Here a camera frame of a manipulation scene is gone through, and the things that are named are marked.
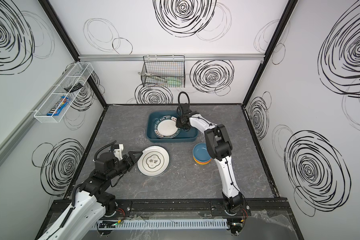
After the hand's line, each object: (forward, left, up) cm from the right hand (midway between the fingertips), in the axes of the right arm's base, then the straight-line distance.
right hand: (176, 124), depth 103 cm
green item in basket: (+9, +1, +29) cm, 30 cm away
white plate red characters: (+5, +8, -3) cm, 9 cm away
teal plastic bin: (-8, -10, -2) cm, 13 cm away
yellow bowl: (-28, -16, 0) cm, 33 cm away
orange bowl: (-29, -16, +2) cm, 33 cm away
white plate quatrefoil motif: (-25, +12, -3) cm, 28 cm away
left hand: (-29, +16, +10) cm, 34 cm away
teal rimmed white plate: (-6, +6, -2) cm, 9 cm away
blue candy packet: (-18, +56, +31) cm, 66 cm away
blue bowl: (-22, -15, +2) cm, 27 cm away
